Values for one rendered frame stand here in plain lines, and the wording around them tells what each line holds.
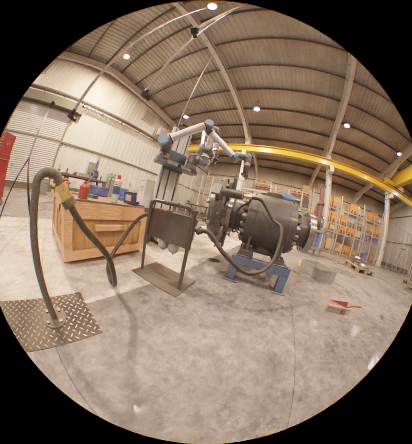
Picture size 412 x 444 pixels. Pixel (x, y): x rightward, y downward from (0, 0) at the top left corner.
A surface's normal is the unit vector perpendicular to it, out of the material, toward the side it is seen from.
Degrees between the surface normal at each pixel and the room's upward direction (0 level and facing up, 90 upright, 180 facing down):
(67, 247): 90
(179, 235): 90
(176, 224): 90
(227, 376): 0
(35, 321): 0
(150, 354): 0
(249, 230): 115
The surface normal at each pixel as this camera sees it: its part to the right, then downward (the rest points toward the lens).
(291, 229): -0.37, 0.04
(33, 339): 0.22, -0.97
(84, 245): 0.90, 0.24
